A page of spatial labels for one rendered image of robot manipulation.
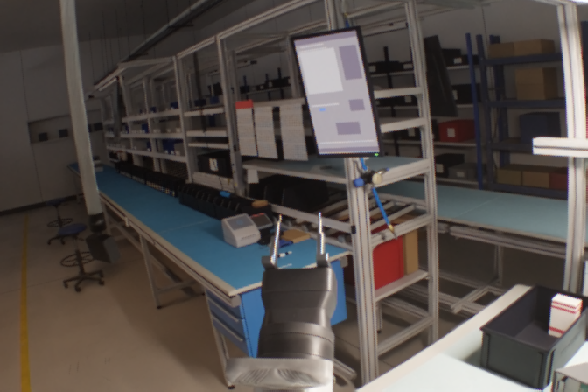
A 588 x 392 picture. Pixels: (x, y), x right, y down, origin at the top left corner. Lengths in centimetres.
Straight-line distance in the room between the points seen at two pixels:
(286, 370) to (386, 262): 220
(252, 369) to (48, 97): 1111
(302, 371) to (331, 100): 149
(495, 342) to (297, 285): 77
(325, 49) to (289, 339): 143
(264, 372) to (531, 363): 83
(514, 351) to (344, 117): 110
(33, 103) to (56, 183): 200
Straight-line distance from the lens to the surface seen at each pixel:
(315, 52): 177
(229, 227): 255
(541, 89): 471
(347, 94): 175
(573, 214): 145
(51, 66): 1148
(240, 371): 39
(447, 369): 121
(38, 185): 1141
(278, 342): 43
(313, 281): 46
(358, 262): 225
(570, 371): 87
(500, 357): 117
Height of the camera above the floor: 171
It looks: 10 degrees down
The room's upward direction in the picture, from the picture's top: 7 degrees counter-clockwise
